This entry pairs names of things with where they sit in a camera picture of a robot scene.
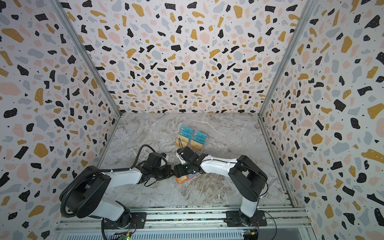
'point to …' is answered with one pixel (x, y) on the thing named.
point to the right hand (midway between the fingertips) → (176, 170)
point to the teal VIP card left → (186, 131)
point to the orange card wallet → (184, 178)
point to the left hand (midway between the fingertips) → (178, 171)
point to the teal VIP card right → (200, 137)
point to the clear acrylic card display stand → (190, 139)
